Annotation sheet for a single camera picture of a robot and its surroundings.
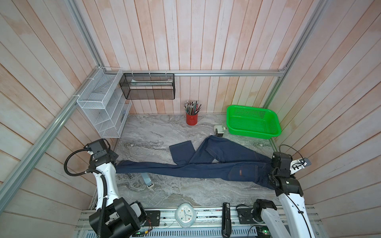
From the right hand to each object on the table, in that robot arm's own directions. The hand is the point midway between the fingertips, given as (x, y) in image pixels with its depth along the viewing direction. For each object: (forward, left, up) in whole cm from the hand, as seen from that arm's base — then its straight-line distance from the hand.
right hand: (284, 161), depth 74 cm
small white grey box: (+30, +28, -13) cm, 43 cm away
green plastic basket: (+46, -3, -21) cm, 51 cm away
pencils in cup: (+40, +48, +1) cm, 62 cm away
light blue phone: (-7, +73, -11) cm, 74 cm away
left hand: (+1, +93, -2) cm, 93 cm away
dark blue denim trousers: (+9, +31, -15) cm, 36 cm away
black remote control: (-28, +31, -14) cm, 44 cm away
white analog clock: (-23, +50, -14) cm, 57 cm away
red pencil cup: (+39, +48, -11) cm, 63 cm away
